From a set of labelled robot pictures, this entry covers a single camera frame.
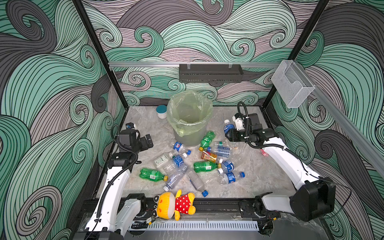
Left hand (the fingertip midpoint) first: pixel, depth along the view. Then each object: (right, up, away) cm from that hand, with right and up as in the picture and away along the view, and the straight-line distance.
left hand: (142, 137), depth 78 cm
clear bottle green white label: (+10, -14, +7) cm, 19 cm away
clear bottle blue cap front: (+30, -26, +3) cm, 39 cm away
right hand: (+48, +1, +4) cm, 48 cm away
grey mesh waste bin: (+27, -3, +17) cm, 32 cm away
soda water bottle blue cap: (+45, -10, +12) cm, 47 cm away
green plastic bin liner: (+25, +15, +20) cm, 35 cm away
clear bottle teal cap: (+46, -6, +17) cm, 49 cm away
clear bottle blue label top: (+46, +6, +3) cm, 47 cm away
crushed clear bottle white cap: (+18, -22, +5) cm, 29 cm away
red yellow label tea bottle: (+37, -12, +9) cm, 40 cm away
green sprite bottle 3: (+6, -21, +2) cm, 22 cm away
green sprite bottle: (+36, -5, +17) cm, 41 cm away
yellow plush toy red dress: (+15, -31, -9) cm, 36 cm away
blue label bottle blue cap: (+46, -22, +1) cm, 51 cm away
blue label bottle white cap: (+47, -17, +5) cm, 50 cm away
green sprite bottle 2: (+33, -19, +10) cm, 40 cm away
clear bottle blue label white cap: (+18, -15, +6) cm, 24 cm away
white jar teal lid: (+5, +15, +26) cm, 31 cm away
